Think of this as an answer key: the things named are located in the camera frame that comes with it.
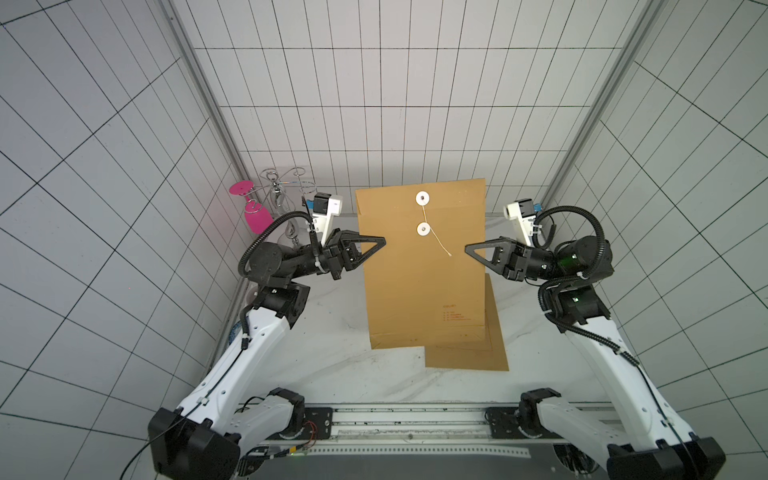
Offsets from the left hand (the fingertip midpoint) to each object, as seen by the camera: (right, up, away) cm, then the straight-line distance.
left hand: (380, 247), depth 54 cm
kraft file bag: (+32, -33, +31) cm, 55 cm away
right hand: (+17, -1, +2) cm, 17 cm away
